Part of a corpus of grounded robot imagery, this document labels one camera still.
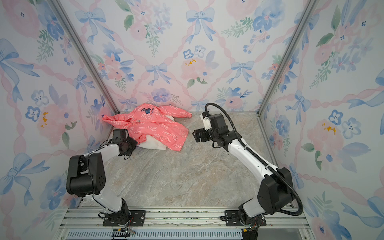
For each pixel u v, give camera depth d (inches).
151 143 38.5
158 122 41.7
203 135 28.5
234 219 28.4
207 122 28.8
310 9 27.2
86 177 18.9
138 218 29.0
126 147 28.8
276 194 16.5
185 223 28.9
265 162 18.2
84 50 33.1
